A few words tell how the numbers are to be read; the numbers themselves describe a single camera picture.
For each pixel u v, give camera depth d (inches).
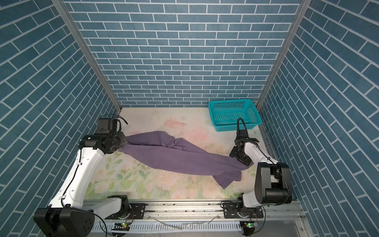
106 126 22.4
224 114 41.3
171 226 27.8
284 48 33.6
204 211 29.7
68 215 14.4
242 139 26.2
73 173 16.9
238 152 29.8
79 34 31.6
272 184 17.3
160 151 35.8
